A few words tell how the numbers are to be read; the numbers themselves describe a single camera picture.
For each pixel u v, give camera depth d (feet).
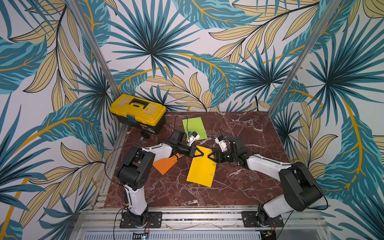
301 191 1.46
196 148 2.75
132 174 1.60
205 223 2.40
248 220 2.40
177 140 2.51
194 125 3.75
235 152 2.31
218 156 2.57
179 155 2.67
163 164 3.03
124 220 2.38
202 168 2.79
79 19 2.31
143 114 3.13
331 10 2.27
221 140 2.68
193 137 2.75
